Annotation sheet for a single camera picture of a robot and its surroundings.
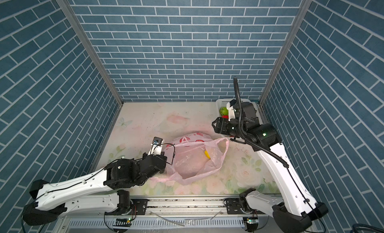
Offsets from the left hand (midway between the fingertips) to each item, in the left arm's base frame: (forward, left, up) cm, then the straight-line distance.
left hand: (169, 157), depth 69 cm
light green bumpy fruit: (+41, -32, -12) cm, 53 cm away
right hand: (+10, -23, +13) cm, 28 cm away
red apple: (+35, -32, -12) cm, 49 cm away
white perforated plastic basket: (+49, -31, -12) cm, 60 cm away
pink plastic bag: (+11, -10, -21) cm, 25 cm away
